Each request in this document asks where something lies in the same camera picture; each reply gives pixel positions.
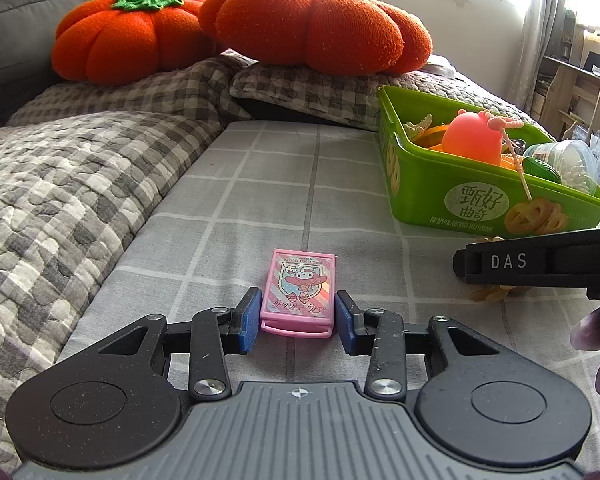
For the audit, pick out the orange pumpkin cushion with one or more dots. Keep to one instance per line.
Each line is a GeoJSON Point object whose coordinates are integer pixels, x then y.
{"type": "Point", "coordinates": [120, 35]}
{"type": "Point", "coordinates": [305, 25]}

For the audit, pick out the translucent amber curly toy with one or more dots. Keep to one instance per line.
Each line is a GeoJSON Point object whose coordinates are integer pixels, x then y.
{"type": "Point", "coordinates": [490, 294]}

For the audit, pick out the green plastic box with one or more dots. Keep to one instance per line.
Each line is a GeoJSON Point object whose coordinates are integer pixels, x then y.
{"type": "Point", "coordinates": [430, 195]}

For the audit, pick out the clear cotton swab jar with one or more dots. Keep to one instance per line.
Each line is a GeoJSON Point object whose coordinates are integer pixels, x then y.
{"type": "Point", "coordinates": [565, 160]}

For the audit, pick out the wooden shelf unit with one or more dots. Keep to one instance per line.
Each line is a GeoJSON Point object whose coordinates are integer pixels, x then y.
{"type": "Point", "coordinates": [575, 85]}

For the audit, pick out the grey sofa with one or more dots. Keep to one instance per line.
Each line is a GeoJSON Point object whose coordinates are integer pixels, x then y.
{"type": "Point", "coordinates": [15, 35]}

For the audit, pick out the pink eraser box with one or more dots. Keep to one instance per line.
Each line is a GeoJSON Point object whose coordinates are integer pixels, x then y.
{"type": "Point", "coordinates": [300, 285]}

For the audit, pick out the orange yellow toy pan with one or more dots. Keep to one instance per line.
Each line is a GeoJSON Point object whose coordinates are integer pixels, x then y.
{"type": "Point", "coordinates": [435, 136]}

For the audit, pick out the yellow green toy corn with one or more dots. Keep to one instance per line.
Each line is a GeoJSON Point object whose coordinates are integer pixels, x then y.
{"type": "Point", "coordinates": [540, 170]}

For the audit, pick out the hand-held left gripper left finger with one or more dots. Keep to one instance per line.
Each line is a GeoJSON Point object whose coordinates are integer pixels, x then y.
{"type": "Point", "coordinates": [250, 320]}

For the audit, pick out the grey grid bed sheet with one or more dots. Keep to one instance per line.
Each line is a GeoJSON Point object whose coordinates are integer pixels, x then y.
{"type": "Point", "coordinates": [280, 185]}

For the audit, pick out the grey white checked quilt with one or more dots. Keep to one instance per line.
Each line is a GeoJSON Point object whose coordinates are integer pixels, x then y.
{"type": "Point", "coordinates": [55, 185]}

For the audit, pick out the pale curtain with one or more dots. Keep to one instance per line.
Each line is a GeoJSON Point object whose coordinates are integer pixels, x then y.
{"type": "Point", "coordinates": [542, 35]}

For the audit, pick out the beige toy dinosaur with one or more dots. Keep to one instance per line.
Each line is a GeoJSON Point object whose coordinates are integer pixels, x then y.
{"type": "Point", "coordinates": [420, 126]}

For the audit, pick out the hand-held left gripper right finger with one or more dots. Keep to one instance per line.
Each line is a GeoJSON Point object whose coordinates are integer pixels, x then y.
{"type": "Point", "coordinates": [344, 322]}

